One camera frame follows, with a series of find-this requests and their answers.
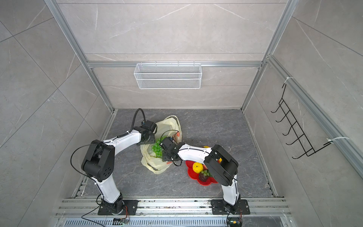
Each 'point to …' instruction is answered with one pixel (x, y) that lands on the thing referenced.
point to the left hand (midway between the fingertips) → (147, 137)
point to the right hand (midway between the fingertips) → (166, 156)
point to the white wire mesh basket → (168, 76)
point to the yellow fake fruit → (198, 167)
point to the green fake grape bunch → (156, 148)
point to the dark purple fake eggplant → (203, 178)
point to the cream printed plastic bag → (168, 126)
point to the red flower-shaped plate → (196, 176)
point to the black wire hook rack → (302, 137)
